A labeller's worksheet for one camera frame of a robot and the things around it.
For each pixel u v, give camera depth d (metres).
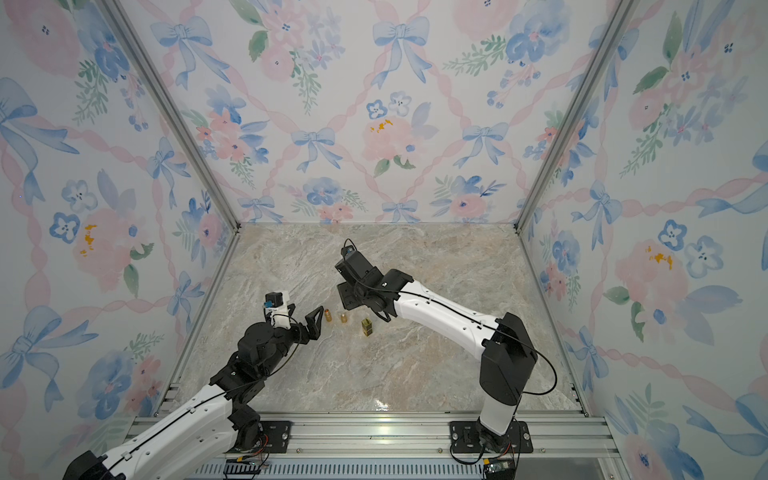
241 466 0.73
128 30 0.72
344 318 0.93
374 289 0.55
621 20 0.69
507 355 0.43
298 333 0.70
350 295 0.71
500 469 0.73
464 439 0.73
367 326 0.88
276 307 0.68
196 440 0.57
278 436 0.74
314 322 0.73
